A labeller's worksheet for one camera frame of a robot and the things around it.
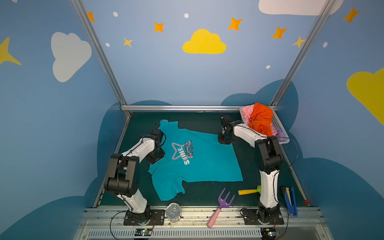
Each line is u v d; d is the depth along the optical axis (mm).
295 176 934
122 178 470
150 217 732
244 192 808
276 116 1077
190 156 972
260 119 1066
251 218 738
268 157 560
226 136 831
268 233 714
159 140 718
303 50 848
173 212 717
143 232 707
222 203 787
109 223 674
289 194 809
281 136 949
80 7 689
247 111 1114
